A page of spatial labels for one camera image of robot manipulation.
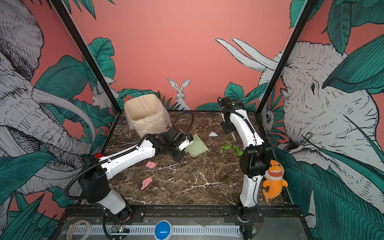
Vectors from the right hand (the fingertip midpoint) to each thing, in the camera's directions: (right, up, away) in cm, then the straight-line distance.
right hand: (230, 127), depth 86 cm
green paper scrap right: (0, -13, +11) cm, 17 cm away
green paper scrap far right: (+8, -17, +9) cm, 21 cm away
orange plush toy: (+22, -30, -7) cm, 38 cm away
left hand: (-27, -14, -5) cm, 31 cm away
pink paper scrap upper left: (-48, -24, +4) cm, 54 cm away
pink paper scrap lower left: (-49, -32, -2) cm, 59 cm away
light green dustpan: (-20, -12, -1) cm, 23 cm away
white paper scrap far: (-8, -5, +21) cm, 23 cm away
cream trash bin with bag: (-56, +9, +17) cm, 59 cm away
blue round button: (-36, -48, -18) cm, 63 cm away
